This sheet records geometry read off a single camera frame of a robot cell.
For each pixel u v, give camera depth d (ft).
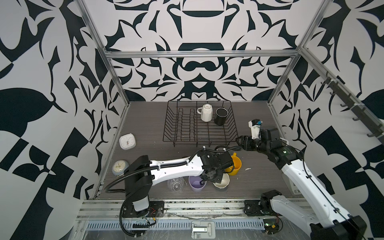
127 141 3.11
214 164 1.88
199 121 3.49
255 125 2.21
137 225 2.39
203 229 2.21
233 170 1.97
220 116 3.19
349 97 2.00
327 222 1.27
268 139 1.89
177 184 2.67
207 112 3.26
